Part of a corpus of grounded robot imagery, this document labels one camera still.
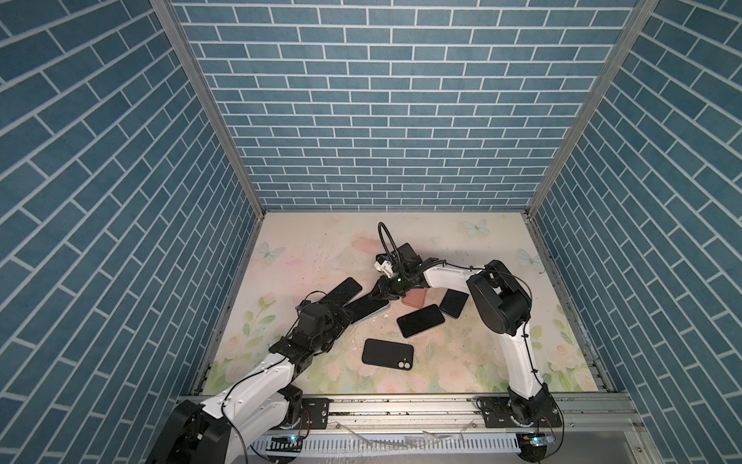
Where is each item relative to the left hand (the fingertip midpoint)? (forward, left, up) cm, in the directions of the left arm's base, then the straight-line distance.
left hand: (350, 319), depth 86 cm
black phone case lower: (-9, -12, -5) cm, 15 cm away
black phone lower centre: (+2, -22, -5) cm, 23 cm away
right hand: (+9, -6, -3) cm, 11 cm away
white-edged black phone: (+4, -3, -3) cm, 6 cm away
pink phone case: (+9, -21, -4) cm, 23 cm away
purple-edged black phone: (+12, +3, -4) cm, 13 cm away
